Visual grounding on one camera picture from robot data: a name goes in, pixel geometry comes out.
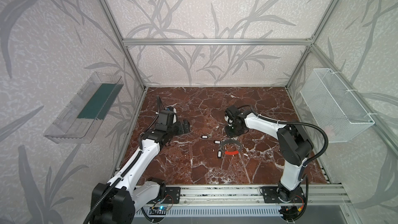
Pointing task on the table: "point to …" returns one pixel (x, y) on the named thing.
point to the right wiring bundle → (292, 213)
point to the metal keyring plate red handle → (224, 143)
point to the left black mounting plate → (172, 195)
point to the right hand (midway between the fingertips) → (228, 130)
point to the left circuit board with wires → (156, 210)
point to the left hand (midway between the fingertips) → (185, 120)
